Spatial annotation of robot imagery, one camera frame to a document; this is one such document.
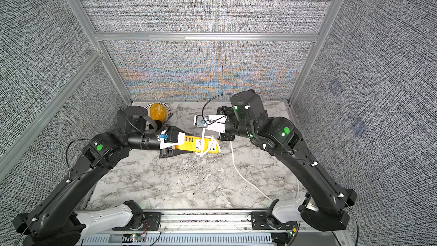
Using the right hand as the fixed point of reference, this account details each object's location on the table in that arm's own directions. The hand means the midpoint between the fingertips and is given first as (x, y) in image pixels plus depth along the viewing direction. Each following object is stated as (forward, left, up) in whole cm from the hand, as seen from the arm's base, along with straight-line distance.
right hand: (214, 109), depth 56 cm
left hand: (-8, +7, -6) cm, 12 cm away
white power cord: (-11, +4, -9) cm, 15 cm away
